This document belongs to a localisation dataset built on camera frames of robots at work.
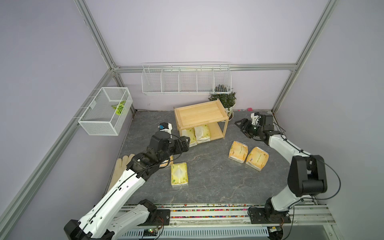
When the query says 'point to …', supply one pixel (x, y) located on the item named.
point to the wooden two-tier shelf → (211, 113)
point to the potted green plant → (227, 100)
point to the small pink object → (249, 109)
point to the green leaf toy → (119, 107)
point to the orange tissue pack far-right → (257, 158)
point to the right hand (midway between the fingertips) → (237, 124)
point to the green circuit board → (150, 232)
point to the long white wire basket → (186, 78)
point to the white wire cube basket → (104, 112)
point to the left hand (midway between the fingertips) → (183, 141)
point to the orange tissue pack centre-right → (238, 152)
